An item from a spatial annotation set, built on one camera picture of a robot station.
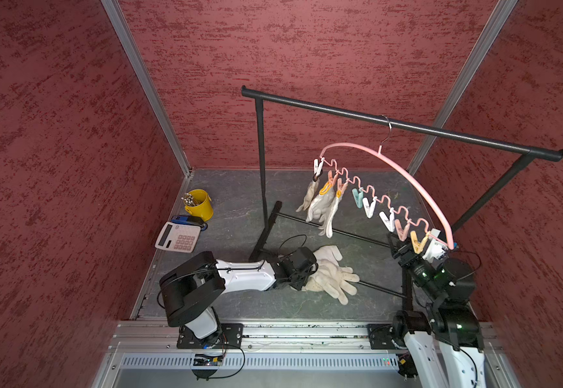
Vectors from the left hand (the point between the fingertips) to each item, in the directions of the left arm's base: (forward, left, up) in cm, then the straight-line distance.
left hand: (314, 273), depth 85 cm
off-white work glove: (-3, -8, 0) cm, 9 cm away
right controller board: (-27, -26, -3) cm, 38 cm away
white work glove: (+15, -2, +21) cm, 26 cm away
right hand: (+2, -20, +20) cm, 29 cm away
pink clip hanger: (+50, -39, -4) cm, 64 cm away
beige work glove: (+19, +2, +23) cm, 30 cm away
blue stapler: (+21, +50, +1) cm, 55 cm away
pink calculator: (+14, +54, -1) cm, 56 cm away
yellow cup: (+25, +46, +8) cm, 53 cm away
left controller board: (-26, +32, -4) cm, 41 cm away
